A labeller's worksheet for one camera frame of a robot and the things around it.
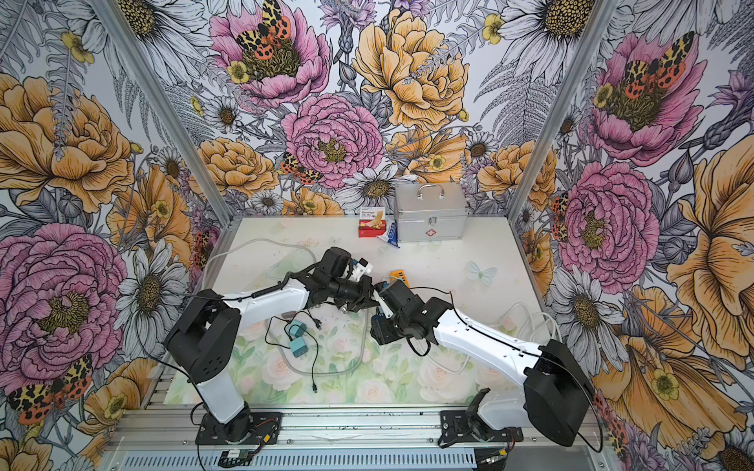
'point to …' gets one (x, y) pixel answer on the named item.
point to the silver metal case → (434, 211)
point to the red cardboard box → (371, 222)
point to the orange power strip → (400, 274)
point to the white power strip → (359, 269)
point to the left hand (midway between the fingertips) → (385, 306)
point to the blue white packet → (391, 234)
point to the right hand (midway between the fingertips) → (383, 337)
